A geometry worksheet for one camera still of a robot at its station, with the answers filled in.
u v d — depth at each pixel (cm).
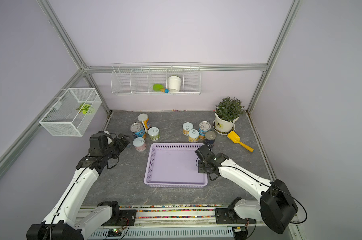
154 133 102
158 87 100
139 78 97
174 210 77
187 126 105
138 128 97
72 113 82
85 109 81
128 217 72
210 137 93
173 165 91
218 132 105
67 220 40
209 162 60
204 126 98
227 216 66
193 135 100
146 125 102
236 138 103
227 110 95
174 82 93
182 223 74
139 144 96
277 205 40
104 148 60
